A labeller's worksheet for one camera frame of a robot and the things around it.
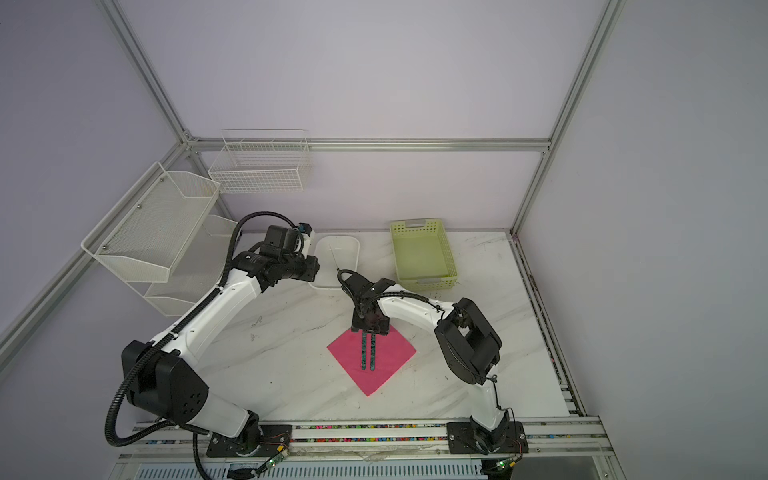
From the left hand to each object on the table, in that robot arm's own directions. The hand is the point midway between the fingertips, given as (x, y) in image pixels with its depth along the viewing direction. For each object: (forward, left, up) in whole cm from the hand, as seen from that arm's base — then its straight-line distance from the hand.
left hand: (311, 267), depth 83 cm
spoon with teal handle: (-16, -15, -20) cm, 30 cm away
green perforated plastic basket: (+23, -35, -23) cm, 48 cm away
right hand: (-11, -14, -16) cm, 24 cm away
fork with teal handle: (-16, -17, -20) cm, 31 cm away
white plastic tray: (+21, -1, -18) cm, 28 cm away
